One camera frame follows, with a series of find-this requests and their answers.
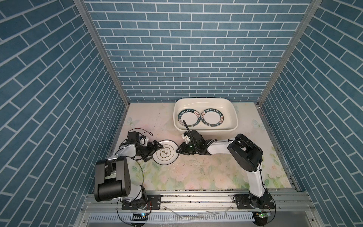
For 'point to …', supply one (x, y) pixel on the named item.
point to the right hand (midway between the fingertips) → (177, 152)
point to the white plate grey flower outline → (168, 154)
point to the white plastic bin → (226, 106)
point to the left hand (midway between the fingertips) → (161, 150)
